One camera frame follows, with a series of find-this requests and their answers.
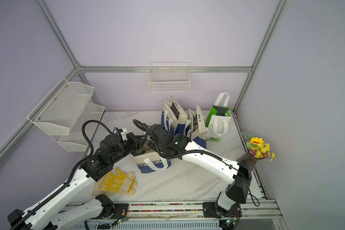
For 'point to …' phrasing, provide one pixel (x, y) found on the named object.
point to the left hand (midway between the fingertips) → (147, 136)
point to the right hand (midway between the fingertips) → (160, 137)
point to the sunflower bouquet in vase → (257, 150)
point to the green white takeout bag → (218, 121)
